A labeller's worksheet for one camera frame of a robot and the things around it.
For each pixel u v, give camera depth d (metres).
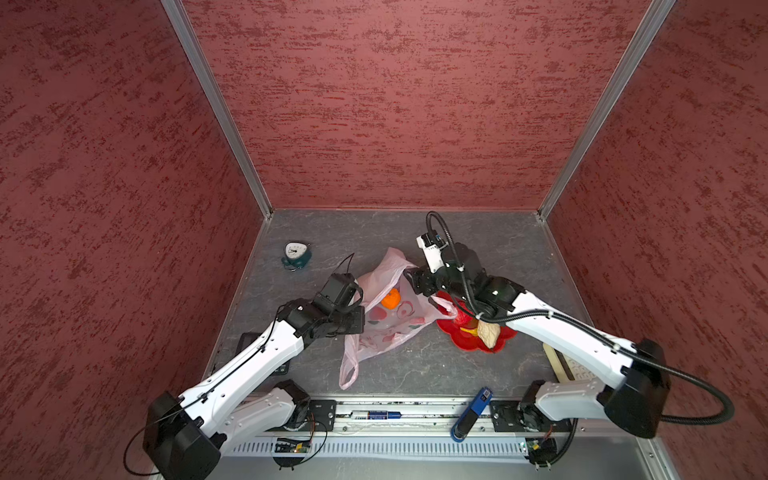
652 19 0.72
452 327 0.88
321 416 0.74
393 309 0.93
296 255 1.02
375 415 0.73
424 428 0.73
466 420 0.72
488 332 0.81
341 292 0.59
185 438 0.37
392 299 0.92
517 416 0.74
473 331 0.86
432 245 0.64
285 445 0.73
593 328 0.45
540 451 0.71
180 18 0.71
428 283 0.66
